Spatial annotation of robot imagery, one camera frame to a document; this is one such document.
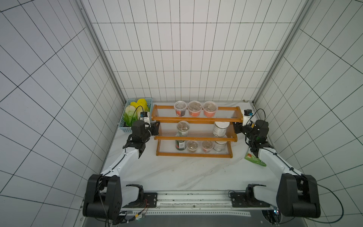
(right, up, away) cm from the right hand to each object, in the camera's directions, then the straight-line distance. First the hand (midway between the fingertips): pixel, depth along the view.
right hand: (229, 116), depth 84 cm
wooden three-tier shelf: (-21, -8, -4) cm, 23 cm away
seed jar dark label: (-30, +5, -13) cm, 33 cm away
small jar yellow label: (-23, -18, +2) cm, 29 cm away
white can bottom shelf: (-6, -18, 0) cm, 19 cm away
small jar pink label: (-13, -19, +2) cm, 23 cm away
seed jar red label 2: (-14, +5, -13) cm, 20 cm away
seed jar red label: (-22, +5, -13) cm, 26 cm away
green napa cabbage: (-67, 0, +14) cm, 68 cm away
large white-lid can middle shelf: (-8, -6, -9) cm, 14 cm away
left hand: (-45, -5, +3) cm, 45 cm away
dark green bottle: (-30, -18, +1) cm, 35 cm away
